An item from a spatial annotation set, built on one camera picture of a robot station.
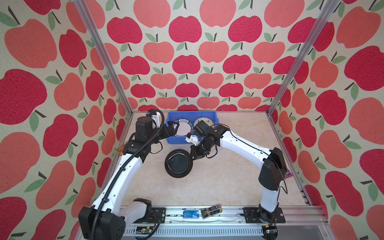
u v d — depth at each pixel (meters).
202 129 0.66
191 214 0.72
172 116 1.12
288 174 0.86
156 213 0.75
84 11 0.71
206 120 1.09
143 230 0.72
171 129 0.66
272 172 0.49
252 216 0.73
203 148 0.69
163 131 0.66
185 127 0.83
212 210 0.73
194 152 0.69
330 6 0.69
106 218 0.37
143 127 0.54
